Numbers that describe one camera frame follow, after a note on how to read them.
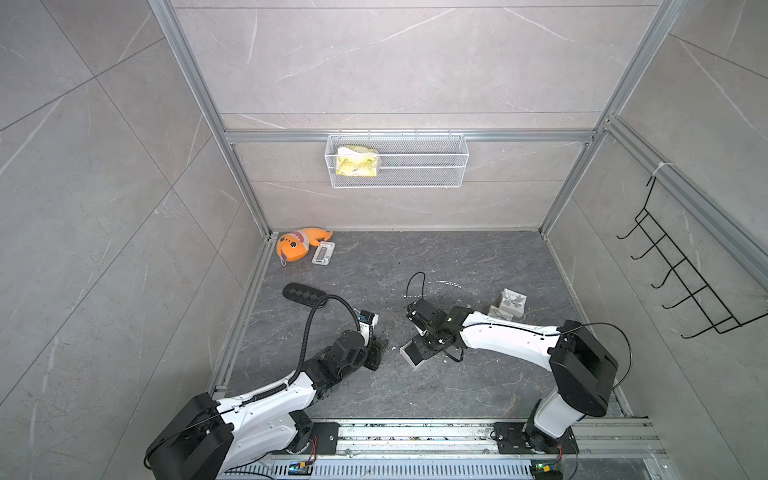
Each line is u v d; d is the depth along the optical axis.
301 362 0.59
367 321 0.73
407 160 1.01
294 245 1.05
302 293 0.98
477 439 0.75
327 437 0.73
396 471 0.70
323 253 1.11
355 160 0.86
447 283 1.04
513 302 0.95
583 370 0.44
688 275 0.66
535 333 0.49
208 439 0.41
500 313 0.93
